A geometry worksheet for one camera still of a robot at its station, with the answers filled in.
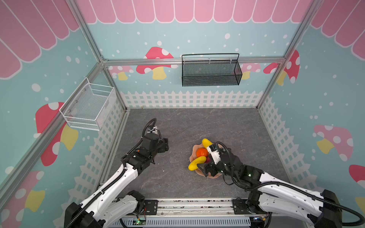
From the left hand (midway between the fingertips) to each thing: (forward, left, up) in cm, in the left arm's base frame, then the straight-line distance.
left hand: (160, 143), depth 81 cm
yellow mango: (-10, -19, -7) cm, 22 cm away
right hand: (-10, -23, 0) cm, 25 cm away
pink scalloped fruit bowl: (-1, -19, -12) cm, 23 cm away
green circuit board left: (-36, +9, -19) cm, 41 cm away
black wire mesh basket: (+50, -32, +16) cm, 62 cm away
